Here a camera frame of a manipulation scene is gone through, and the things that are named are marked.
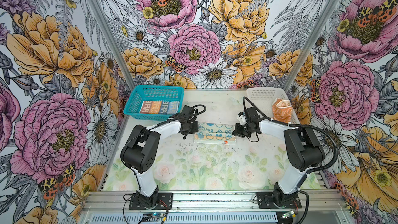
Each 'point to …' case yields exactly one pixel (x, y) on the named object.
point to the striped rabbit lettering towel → (159, 107)
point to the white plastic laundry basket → (250, 104)
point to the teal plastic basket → (136, 96)
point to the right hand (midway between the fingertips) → (233, 137)
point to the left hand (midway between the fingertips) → (195, 133)
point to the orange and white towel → (282, 110)
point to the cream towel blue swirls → (215, 133)
